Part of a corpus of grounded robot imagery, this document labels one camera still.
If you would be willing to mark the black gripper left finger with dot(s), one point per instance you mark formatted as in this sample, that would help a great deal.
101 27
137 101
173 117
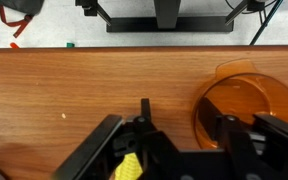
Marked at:
145 111

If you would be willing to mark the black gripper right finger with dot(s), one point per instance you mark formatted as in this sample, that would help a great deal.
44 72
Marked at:
209 115

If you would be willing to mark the orange transparent plastic pot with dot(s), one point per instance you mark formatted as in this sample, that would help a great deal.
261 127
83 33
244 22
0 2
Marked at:
250 93

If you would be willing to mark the black stand with base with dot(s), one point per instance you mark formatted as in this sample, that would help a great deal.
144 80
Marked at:
167 23

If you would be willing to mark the small green object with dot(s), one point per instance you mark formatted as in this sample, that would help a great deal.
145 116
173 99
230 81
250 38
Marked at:
70 44

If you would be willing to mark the black tripod leg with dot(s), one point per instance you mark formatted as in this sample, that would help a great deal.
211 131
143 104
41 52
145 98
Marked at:
99 11
239 11

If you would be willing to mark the thin dark green pole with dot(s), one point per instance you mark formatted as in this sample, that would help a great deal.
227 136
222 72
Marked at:
265 23

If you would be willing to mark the small orange object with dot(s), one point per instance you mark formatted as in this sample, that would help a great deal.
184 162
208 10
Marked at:
14 45

